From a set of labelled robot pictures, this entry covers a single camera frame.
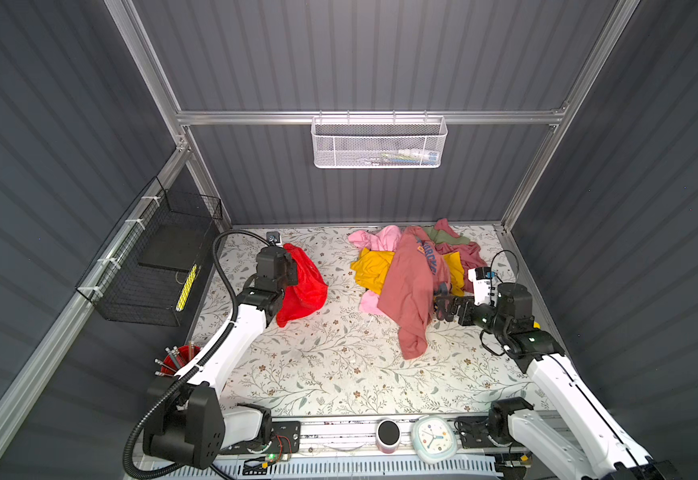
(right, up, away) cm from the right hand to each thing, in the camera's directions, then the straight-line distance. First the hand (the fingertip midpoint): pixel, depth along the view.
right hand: (454, 301), depth 79 cm
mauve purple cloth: (+14, +13, +26) cm, 32 cm away
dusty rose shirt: (-6, +6, +15) cm, 17 cm away
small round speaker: (-19, -30, -10) cm, 37 cm away
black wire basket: (-78, +8, -7) cm, 79 cm away
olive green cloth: (+7, +19, +36) cm, 41 cm away
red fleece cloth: (-41, 0, +3) cm, 41 cm away
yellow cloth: (-20, +8, +23) cm, 31 cm away
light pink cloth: (-15, +18, +28) cm, 37 cm away
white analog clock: (-8, -32, -8) cm, 34 cm away
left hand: (-48, +10, +5) cm, 49 cm away
